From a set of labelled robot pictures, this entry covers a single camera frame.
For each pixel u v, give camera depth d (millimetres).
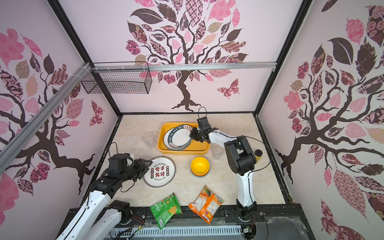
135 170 682
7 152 495
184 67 929
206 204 742
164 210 721
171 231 644
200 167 899
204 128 793
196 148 932
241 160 540
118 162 580
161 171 897
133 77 948
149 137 1006
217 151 945
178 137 1025
